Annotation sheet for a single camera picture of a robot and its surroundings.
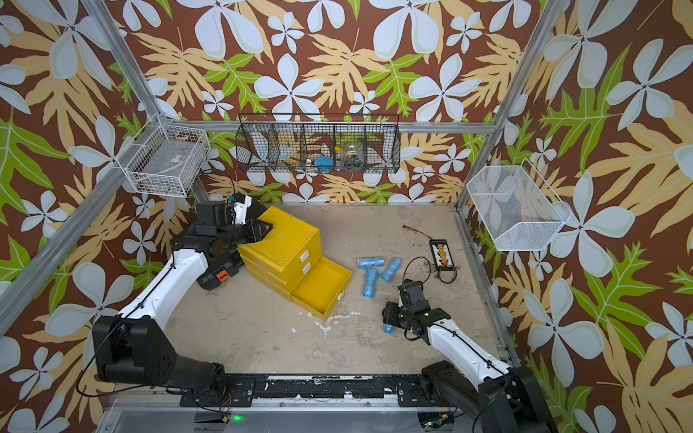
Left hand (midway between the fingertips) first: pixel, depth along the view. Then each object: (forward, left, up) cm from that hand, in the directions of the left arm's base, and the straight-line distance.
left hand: (270, 223), depth 83 cm
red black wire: (+16, -54, -24) cm, 61 cm away
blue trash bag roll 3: (-8, -33, -22) cm, 40 cm away
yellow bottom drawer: (-9, -15, -26) cm, 32 cm away
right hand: (-20, -37, -22) cm, 48 cm away
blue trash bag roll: (-1, -33, -21) cm, 39 cm away
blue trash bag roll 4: (-26, -37, -20) cm, 50 cm away
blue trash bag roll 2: (-4, -41, -22) cm, 46 cm away
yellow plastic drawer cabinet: (-11, -5, -2) cm, 12 cm away
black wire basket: (+31, -24, +8) cm, 40 cm away
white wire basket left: (+19, +36, +10) cm, 42 cm away
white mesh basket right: (+4, -77, +3) cm, 77 cm away
